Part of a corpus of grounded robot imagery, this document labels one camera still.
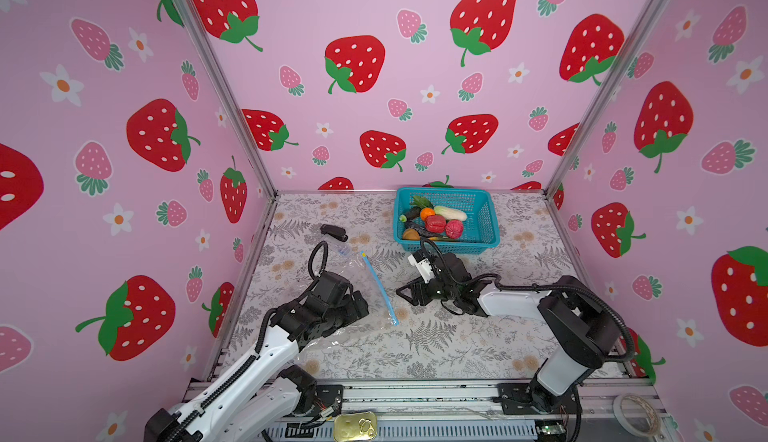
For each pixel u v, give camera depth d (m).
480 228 1.10
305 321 0.53
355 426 0.67
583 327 0.47
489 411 0.73
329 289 0.60
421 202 1.11
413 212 1.08
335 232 1.06
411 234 1.01
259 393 0.47
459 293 0.70
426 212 1.08
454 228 1.04
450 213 1.11
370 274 0.94
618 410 0.72
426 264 0.80
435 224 1.04
